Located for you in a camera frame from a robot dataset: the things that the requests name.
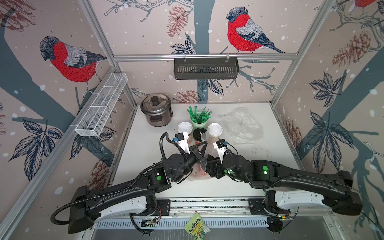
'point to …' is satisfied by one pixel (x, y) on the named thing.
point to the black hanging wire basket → (206, 68)
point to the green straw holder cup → (195, 125)
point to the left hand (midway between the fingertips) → (210, 142)
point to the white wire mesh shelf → (93, 120)
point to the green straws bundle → (200, 117)
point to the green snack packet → (196, 227)
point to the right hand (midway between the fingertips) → (207, 161)
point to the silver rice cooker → (157, 109)
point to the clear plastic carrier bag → (205, 137)
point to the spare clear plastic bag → (242, 126)
